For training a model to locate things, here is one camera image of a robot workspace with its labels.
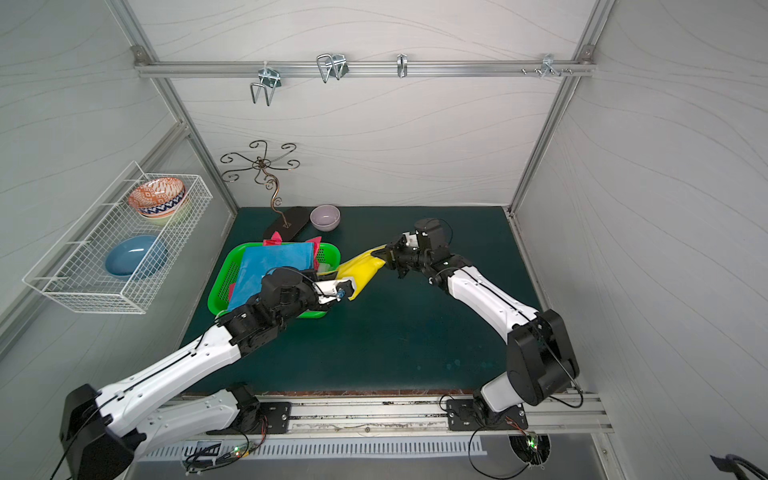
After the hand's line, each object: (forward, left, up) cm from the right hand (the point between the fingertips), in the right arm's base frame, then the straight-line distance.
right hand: (370, 248), depth 78 cm
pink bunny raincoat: (+14, +35, -15) cm, 41 cm away
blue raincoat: (+4, +38, -14) cm, 40 cm away
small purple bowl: (+30, +22, -20) cm, 43 cm away
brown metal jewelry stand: (+24, +36, +4) cm, 44 cm away
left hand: (-7, +8, 0) cm, 11 cm away
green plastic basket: (+1, +47, -16) cm, 50 cm away
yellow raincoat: (-7, +1, +1) cm, 7 cm away
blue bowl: (-12, +51, +9) cm, 53 cm away
